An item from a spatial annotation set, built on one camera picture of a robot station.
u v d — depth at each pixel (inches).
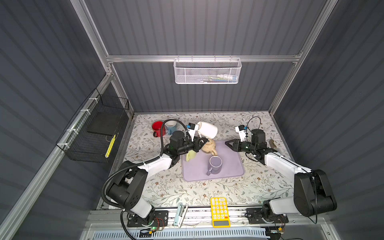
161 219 28.5
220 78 36.0
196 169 36.5
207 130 30.8
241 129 31.0
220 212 29.1
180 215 29.0
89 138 28.5
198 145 29.8
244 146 30.0
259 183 33.4
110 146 26.9
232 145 31.7
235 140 31.0
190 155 35.9
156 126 42.7
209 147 35.9
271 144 39.6
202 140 31.7
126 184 17.8
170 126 39.2
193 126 29.4
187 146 28.6
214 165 32.6
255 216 29.0
